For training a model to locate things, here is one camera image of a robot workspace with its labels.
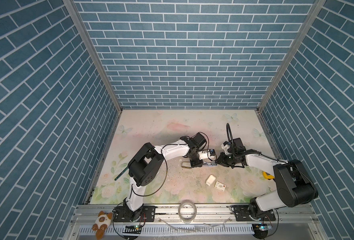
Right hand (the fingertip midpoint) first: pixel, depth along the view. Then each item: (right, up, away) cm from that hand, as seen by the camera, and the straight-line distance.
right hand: (215, 159), depth 91 cm
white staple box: (+1, -13, -8) cm, 15 cm away
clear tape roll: (-16, -25, -19) cm, 35 cm away
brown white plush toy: (-57, -23, -22) cm, 65 cm away
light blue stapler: (-3, -3, 0) cm, 4 cm away
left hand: (-9, -2, -1) cm, 10 cm away
